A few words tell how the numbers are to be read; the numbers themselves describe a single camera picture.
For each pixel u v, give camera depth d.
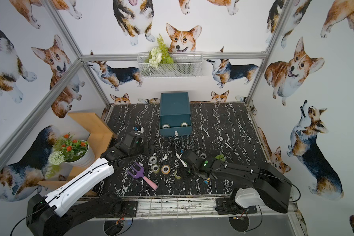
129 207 0.74
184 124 0.88
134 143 0.60
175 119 0.95
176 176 0.84
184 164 0.73
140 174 0.86
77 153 0.75
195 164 0.63
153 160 0.91
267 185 0.42
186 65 0.93
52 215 0.37
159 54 0.78
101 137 0.95
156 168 0.87
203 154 0.90
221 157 0.94
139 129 0.72
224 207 0.73
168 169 0.87
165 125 0.88
